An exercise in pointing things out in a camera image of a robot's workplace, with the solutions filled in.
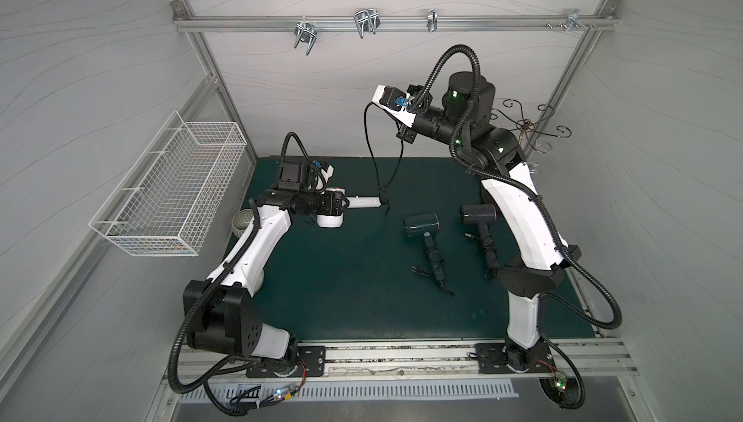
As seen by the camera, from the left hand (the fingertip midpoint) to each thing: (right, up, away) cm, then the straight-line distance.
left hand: (338, 201), depth 82 cm
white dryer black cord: (+10, +11, -9) cm, 17 cm away
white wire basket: (-40, +1, -13) cm, 42 cm away
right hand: (+12, +23, -26) cm, 37 cm away
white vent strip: (-29, -44, -16) cm, 55 cm away
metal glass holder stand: (+58, +23, +4) cm, 62 cm away
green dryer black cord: (+30, -19, +6) cm, 36 cm away
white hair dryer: (+4, 0, +2) cm, 4 cm away
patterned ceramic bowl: (-24, -24, +2) cm, 34 cm away
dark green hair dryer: (+27, -9, +12) cm, 31 cm away
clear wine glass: (+59, +11, +4) cm, 60 cm away
